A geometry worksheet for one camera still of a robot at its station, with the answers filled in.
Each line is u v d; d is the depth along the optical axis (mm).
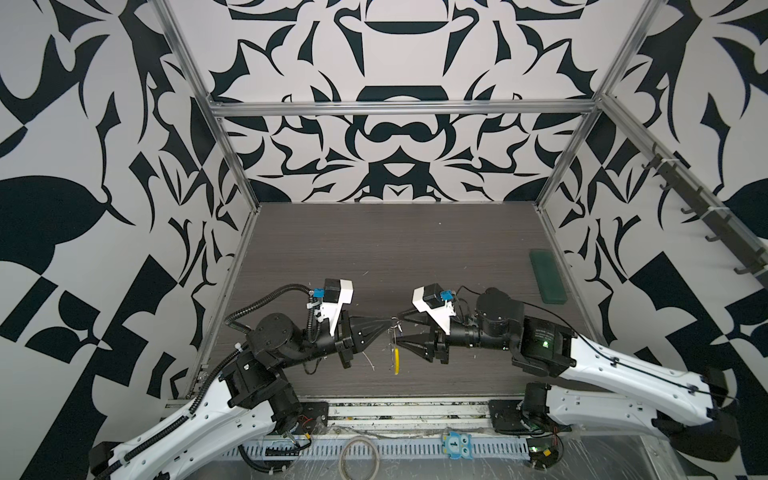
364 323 518
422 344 512
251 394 471
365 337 541
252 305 404
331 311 490
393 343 542
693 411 407
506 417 742
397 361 548
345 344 484
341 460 676
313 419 732
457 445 699
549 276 1010
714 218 592
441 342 503
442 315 503
